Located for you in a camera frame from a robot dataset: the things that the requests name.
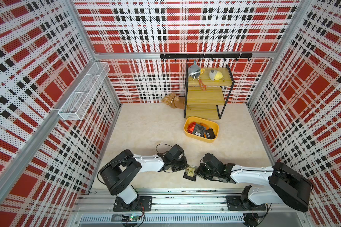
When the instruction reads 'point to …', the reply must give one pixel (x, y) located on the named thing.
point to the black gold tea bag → (190, 172)
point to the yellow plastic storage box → (210, 124)
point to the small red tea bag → (190, 127)
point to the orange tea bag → (206, 128)
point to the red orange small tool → (203, 87)
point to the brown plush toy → (174, 100)
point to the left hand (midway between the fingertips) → (190, 165)
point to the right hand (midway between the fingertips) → (196, 171)
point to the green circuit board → (130, 218)
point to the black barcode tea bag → (198, 130)
